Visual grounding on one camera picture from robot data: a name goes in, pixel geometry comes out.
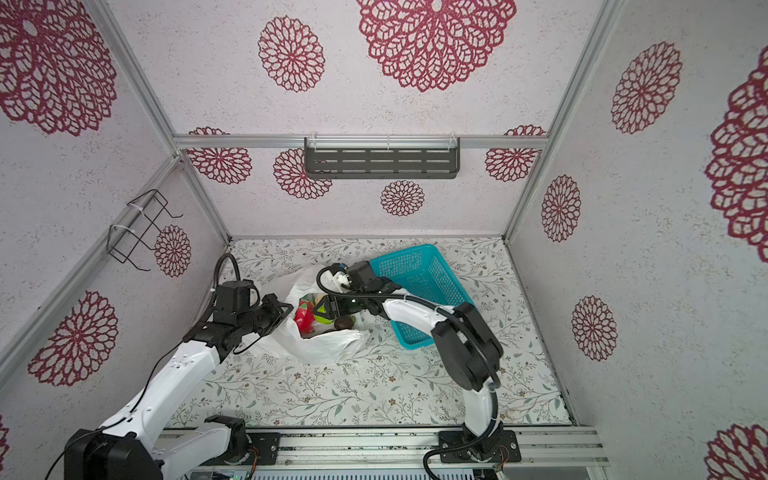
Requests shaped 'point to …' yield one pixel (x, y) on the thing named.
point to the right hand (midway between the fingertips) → (322, 303)
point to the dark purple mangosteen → (341, 323)
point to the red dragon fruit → (305, 315)
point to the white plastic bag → (285, 341)
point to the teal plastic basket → (423, 272)
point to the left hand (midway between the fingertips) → (294, 310)
